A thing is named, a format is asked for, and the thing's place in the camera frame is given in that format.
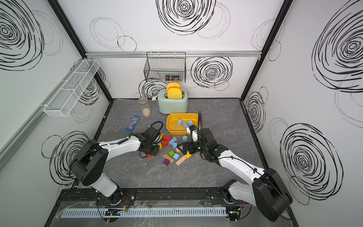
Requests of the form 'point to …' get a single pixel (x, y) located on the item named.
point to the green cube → (171, 153)
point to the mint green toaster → (172, 106)
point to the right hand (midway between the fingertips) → (183, 145)
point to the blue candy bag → (132, 123)
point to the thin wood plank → (168, 158)
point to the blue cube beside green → (176, 157)
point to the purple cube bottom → (166, 161)
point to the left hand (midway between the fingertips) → (155, 151)
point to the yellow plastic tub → (172, 122)
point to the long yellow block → (188, 155)
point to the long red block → (168, 138)
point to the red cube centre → (165, 144)
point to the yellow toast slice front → (174, 92)
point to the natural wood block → (177, 151)
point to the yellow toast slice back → (176, 84)
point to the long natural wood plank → (180, 160)
